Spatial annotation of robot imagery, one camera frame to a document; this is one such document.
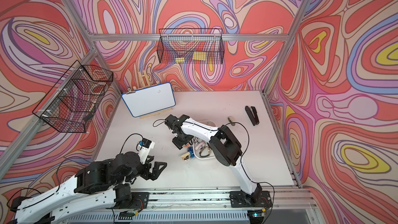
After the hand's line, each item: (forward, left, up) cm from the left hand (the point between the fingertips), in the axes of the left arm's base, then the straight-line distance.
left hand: (162, 164), depth 66 cm
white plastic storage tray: (+5, -15, +11) cm, 19 cm away
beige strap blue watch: (+10, -8, -16) cm, 20 cm away
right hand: (+17, -8, -17) cm, 25 cm away
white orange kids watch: (+14, -9, -11) cm, 20 cm away
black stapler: (+40, -52, -17) cm, 68 cm away
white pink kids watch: (+16, -16, -15) cm, 28 cm away
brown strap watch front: (+15, -17, -17) cm, 28 cm away
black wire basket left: (+23, +46, +11) cm, 53 cm away
